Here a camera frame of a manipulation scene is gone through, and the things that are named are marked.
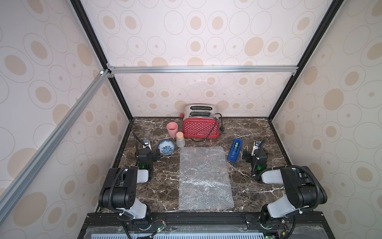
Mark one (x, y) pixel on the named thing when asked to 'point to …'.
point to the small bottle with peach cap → (180, 140)
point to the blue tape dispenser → (235, 150)
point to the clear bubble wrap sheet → (204, 179)
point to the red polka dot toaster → (200, 121)
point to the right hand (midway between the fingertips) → (260, 150)
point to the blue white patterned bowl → (166, 147)
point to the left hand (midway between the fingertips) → (152, 146)
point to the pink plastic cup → (172, 129)
